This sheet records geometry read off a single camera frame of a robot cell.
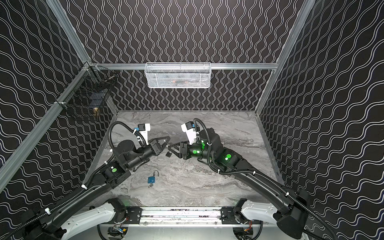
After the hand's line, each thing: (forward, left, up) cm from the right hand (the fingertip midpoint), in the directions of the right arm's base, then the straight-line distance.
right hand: (170, 147), depth 64 cm
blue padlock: (-3, +15, -30) cm, 34 cm away
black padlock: (+14, +8, -31) cm, 35 cm away
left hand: (+3, -1, +3) cm, 4 cm away
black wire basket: (+46, +58, -2) cm, 74 cm away
